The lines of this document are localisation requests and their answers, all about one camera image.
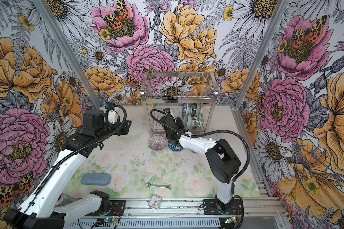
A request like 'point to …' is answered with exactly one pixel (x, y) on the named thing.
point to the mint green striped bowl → (188, 121)
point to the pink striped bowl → (157, 142)
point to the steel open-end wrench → (149, 185)
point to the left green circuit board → (108, 219)
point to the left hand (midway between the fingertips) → (122, 125)
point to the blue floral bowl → (187, 109)
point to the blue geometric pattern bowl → (174, 148)
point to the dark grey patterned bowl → (197, 109)
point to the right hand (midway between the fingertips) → (177, 122)
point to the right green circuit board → (230, 220)
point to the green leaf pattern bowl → (199, 121)
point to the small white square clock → (155, 202)
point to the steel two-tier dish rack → (193, 95)
